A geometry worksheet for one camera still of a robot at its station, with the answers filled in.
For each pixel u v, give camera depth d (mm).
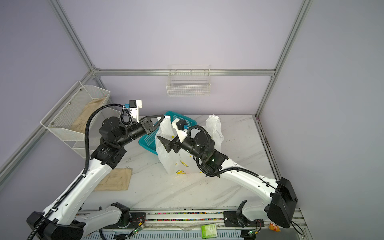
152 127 564
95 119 521
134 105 553
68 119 779
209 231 688
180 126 507
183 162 764
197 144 490
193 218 751
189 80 951
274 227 700
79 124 748
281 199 395
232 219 731
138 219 735
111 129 465
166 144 547
